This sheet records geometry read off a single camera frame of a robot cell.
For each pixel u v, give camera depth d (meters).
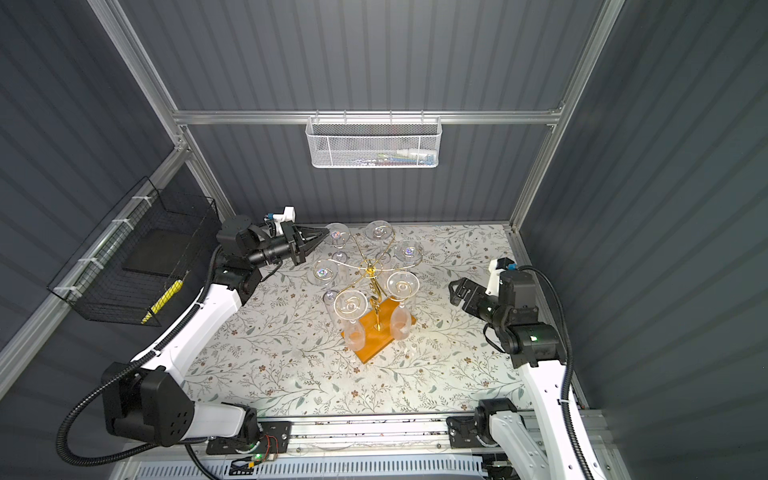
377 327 0.91
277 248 0.65
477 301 0.63
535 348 0.47
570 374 0.44
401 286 0.63
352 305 0.62
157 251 0.73
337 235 0.71
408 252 0.68
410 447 0.73
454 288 0.69
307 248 0.67
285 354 0.88
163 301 0.68
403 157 0.91
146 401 0.40
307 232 0.70
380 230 0.74
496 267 0.65
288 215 0.71
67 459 0.37
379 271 0.69
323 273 0.65
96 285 0.64
